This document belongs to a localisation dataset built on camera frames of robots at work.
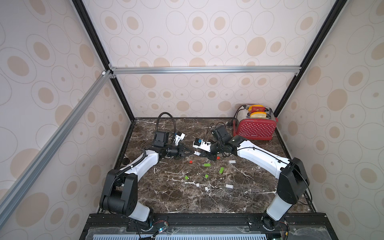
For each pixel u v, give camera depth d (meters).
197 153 0.81
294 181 0.45
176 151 0.75
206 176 0.90
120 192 0.44
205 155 0.73
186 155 0.76
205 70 0.95
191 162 0.96
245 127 0.98
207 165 0.95
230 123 1.13
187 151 0.78
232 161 0.95
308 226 0.73
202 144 0.70
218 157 0.74
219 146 0.65
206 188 0.85
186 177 0.89
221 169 0.92
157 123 0.70
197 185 0.86
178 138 0.80
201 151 0.74
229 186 0.86
